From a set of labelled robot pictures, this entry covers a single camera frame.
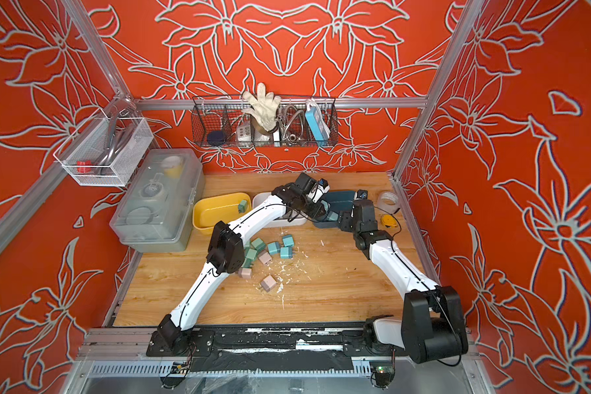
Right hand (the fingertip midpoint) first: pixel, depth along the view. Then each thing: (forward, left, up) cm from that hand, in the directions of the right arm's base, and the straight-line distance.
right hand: (346, 212), depth 87 cm
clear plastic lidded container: (0, +70, +2) cm, 70 cm away
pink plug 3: (-20, +36, -9) cm, 42 cm away
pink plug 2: (-22, +28, -12) cm, 37 cm away
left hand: (+7, +8, -5) cm, 12 cm away
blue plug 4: (+6, +3, -11) cm, 13 cm away
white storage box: (-4, +20, +1) cm, 20 cm away
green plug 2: (+11, +42, -11) cm, 45 cm away
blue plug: (-5, +21, -13) cm, 25 cm away
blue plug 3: (-10, +22, -12) cm, 27 cm away
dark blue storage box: (+15, 0, -13) cm, 20 cm away
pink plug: (-13, +30, -12) cm, 34 cm away
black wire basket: (+33, +52, +17) cm, 64 cm away
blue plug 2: (-8, +27, -13) cm, 31 cm away
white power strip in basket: (+24, +38, +16) cm, 48 cm away
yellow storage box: (+9, +57, -12) cm, 59 cm away
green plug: (-8, +33, -11) cm, 35 cm away
